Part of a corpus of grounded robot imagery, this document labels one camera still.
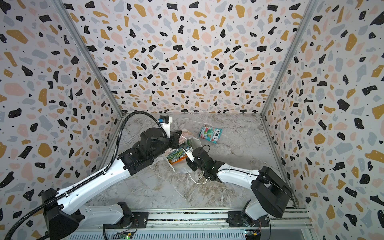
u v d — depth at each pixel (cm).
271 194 43
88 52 86
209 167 65
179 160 88
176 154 88
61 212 38
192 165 76
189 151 73
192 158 75
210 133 106
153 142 51
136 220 73
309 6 72
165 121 59
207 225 73
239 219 73
